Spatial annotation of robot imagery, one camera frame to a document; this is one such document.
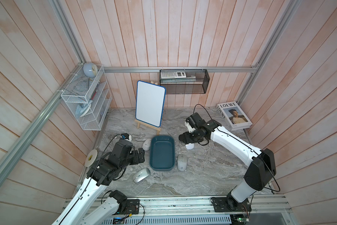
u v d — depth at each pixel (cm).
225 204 70
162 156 91
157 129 98
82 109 80
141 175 83
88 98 74
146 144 95
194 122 66
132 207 73
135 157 61
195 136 70
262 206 75
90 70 81
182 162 86
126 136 62
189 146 80
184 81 88
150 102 88
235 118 108
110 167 47
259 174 43
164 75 90
